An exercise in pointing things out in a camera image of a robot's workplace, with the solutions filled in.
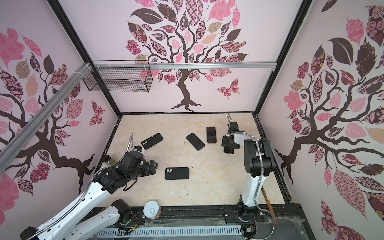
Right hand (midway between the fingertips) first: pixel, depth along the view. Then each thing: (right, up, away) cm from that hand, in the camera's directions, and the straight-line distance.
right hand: (229, 142), depth 102 cm
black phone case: (-55, 0, +2) cm, 55 cm away
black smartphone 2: (-2, -5, -5) cm, 7 cm away
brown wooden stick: (+16, -30, -25) cm, 42 cm away
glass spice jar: (-75, -9, -17) cm, 77 cm away
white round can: (-45, -30, -31) cm, 62 cm away
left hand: (-47, -11, -26) cm, 55 cm away
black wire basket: (-64, +44, -7) cm, 78 cm away
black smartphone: (-23, -1, +4) cm, 23 cm away
